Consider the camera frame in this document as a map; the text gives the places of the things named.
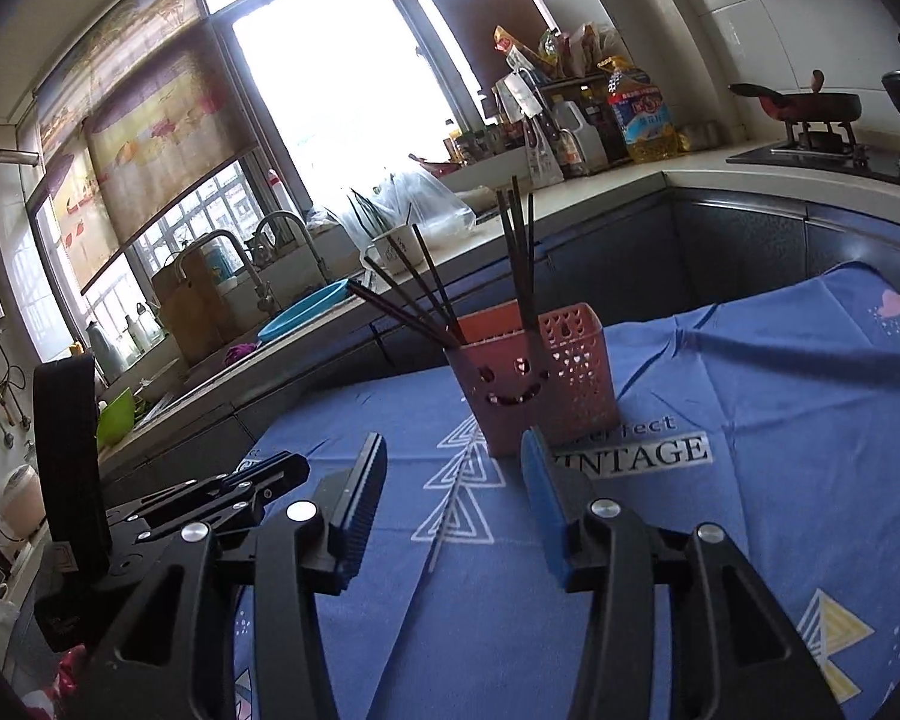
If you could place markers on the row of seasoning jars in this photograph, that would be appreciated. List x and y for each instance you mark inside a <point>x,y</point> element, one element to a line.
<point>480,146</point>

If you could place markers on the red bowl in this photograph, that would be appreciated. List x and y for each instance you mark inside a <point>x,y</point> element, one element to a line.
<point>431,165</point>

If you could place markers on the green plastic bowl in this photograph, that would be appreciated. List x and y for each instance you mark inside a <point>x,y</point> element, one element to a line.
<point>116,420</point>

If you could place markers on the white rice cooker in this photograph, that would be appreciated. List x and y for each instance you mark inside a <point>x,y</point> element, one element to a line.
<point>19,502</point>

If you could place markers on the cooking oil bottle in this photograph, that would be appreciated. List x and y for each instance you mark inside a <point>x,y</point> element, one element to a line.
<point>645,120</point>

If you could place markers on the red black frying pan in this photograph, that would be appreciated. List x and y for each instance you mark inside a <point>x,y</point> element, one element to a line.
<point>817,105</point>

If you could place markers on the small metal cups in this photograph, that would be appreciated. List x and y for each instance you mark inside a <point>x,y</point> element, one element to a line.
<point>701,136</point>

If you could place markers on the packaged kitchen knife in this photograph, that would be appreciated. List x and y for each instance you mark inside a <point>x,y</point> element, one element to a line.
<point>541,157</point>

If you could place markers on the orange plastic utensil holder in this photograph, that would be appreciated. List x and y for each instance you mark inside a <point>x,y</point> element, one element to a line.
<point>570,390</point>

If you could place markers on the plastic bag with scallions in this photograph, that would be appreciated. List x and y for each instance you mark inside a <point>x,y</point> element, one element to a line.
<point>427,199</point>

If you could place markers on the large patterned roller blind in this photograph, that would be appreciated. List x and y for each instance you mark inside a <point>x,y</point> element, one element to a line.
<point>172,142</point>

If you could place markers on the kitchen counter with dark cabinets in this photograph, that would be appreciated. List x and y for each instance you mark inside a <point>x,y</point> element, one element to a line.
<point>607,255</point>

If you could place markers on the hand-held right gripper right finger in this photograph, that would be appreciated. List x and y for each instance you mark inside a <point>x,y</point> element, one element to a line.
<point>544,495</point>

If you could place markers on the rack of food packets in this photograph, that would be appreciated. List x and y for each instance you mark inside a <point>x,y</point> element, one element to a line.
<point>555,52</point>

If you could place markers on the white plastic jug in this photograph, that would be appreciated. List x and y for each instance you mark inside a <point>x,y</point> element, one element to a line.
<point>579,142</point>

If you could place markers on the purple dishcloth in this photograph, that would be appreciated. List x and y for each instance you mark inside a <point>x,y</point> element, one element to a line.
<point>241,355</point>

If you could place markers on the kitchen window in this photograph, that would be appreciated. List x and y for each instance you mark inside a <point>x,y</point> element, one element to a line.
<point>330,75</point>

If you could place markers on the grey thermos bottle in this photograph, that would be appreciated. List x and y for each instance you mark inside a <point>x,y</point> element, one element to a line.
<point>105,352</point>

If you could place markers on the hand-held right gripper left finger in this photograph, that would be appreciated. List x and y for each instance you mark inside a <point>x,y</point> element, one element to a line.
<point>360,499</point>

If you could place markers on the brown board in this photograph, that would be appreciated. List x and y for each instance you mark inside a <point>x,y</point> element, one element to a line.
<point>480,22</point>

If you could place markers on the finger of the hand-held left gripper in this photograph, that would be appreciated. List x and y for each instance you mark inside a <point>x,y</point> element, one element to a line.
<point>247,506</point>
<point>266,465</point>

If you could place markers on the white dish soap bottle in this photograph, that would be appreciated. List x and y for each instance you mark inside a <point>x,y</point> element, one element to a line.
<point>279,191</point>

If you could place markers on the blue printed tablecloth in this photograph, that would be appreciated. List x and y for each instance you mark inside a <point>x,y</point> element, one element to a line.
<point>720,525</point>

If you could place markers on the metal kitchen faucet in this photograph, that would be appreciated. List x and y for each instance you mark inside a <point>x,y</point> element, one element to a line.
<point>259,285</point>
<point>311,247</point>

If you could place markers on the wooden cutting board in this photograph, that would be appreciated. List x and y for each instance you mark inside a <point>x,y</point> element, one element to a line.
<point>191,315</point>

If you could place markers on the narrow patterned roller blind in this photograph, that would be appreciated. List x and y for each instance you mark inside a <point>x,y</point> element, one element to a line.
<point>82,225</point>

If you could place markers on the white enamel mug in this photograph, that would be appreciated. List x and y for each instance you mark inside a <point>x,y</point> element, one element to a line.
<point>397,251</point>

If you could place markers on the bundle of brown chopsticks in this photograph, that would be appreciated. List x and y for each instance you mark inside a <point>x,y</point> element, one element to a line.
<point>521,270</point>

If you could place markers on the black gas stove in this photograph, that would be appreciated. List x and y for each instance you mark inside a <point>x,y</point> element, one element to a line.
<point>832,157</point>

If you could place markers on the blue plastic basin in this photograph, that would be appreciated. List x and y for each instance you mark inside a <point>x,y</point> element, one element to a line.
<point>300,315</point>

